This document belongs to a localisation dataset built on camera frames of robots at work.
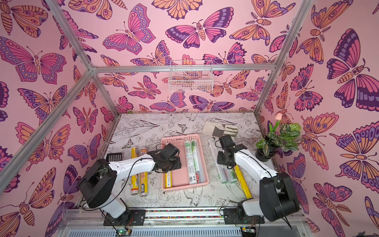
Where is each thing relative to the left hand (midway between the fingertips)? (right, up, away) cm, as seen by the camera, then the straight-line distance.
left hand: (180, 164), depth 89 cm
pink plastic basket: (0, -7, -3) cm, 7 cm away
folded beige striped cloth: (+25, +20, +21) cm, 39 cm away
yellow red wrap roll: (-6, -7, -6) cm, 11 cm away
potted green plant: (+53, +18, -15) cm, 58 cm away
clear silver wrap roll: (+12, -6, -5) cm, 14 cm away
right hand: (+24, +3, -1) cm, 24 cm away
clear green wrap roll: (+26, -5, -4) cm, 27 cm away
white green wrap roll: (+7, -5, -5) cm, 10 cm away
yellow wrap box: (+35, -8, -7) cm, 37 cm away
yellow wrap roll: (-20, -6, -5) cm, 22 cm away
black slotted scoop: (-43, +3, +5) cm, 44 cm away
